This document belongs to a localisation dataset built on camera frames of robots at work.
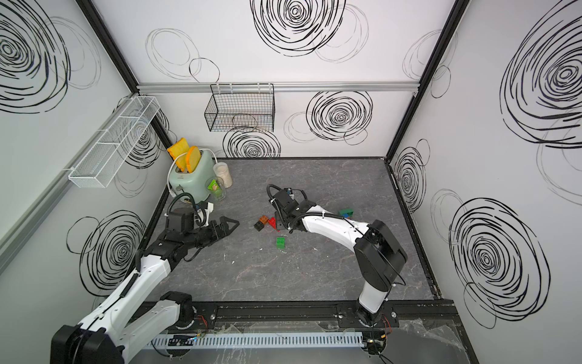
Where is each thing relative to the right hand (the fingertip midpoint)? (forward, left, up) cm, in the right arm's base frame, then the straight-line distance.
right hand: (284, 221), depth 87 cm
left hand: (-6, +18, +5) cm, 20 cm away
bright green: (-7, +1, -5) cm, 9 cm away
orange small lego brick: (+5, +10, -8) cm, 13 cm away
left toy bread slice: (+26, +46, +13) cm, 55 cm away
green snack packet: (+18, +33, -3) cm, 38 cm away
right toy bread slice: (+21, +38, +13) cm, 46 cm away
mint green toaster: (+14, +39, +5) cm, 42 cm away
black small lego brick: (+2, +11, -7) cm, 13 cm away
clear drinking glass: (+21, +31, -4) cm, 38 cm away
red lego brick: (+4, +6, -8) cm, 11 cm away
